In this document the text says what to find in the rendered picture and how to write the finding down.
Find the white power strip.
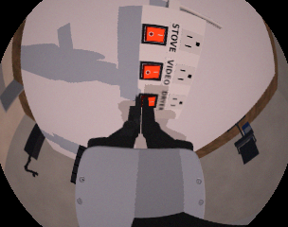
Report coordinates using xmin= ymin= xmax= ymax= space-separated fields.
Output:
xmin=137 ymin=0 xmax=223 ymax=119

